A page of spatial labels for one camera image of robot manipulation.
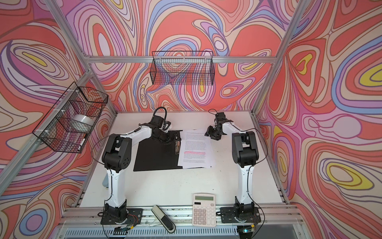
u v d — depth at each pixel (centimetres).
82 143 72
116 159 56
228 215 73
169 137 88
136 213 75
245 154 58
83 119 74
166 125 91
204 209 74
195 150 99
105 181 82
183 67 84
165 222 68
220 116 88
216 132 90
